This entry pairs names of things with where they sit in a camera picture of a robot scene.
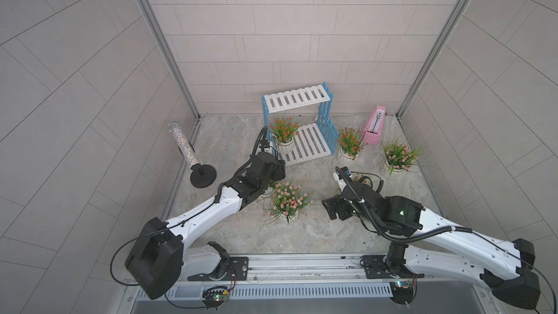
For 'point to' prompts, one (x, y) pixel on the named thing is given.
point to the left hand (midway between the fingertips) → (283, 160)
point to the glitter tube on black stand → (202, 176)
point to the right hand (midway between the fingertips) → (331, 201)
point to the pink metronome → (373, 131)
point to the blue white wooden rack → (312, 141)
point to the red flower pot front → (365, 180)
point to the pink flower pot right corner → (400, 157)
